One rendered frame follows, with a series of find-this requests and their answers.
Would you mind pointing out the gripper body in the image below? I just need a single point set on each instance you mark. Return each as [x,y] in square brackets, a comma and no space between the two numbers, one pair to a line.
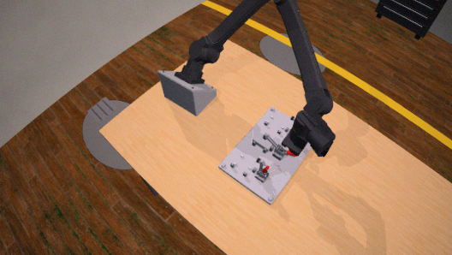
[288,141]

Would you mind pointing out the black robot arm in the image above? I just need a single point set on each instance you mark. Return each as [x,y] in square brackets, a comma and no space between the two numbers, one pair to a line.
[317,95]

